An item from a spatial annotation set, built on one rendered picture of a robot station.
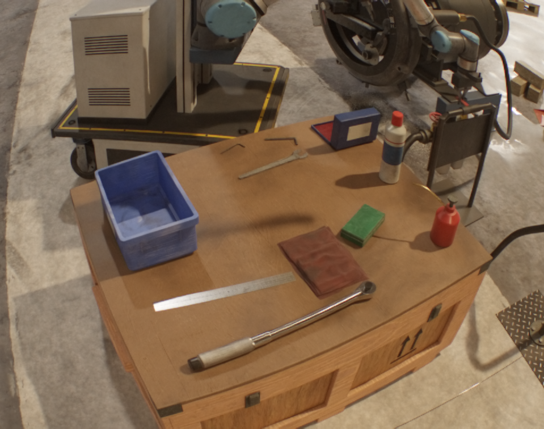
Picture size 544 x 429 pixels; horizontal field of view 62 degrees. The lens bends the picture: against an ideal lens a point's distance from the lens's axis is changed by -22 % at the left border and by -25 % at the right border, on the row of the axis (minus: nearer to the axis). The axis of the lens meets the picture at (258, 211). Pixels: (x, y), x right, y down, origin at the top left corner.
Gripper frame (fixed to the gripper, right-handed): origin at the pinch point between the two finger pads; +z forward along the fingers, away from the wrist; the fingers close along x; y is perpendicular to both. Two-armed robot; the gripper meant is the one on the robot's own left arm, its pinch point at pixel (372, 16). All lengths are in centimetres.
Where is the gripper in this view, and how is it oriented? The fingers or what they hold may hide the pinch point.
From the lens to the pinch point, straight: 225.5
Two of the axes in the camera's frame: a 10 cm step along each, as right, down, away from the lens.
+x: 3.3, -5.2, 7.9
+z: 3.3, 8.4, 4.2
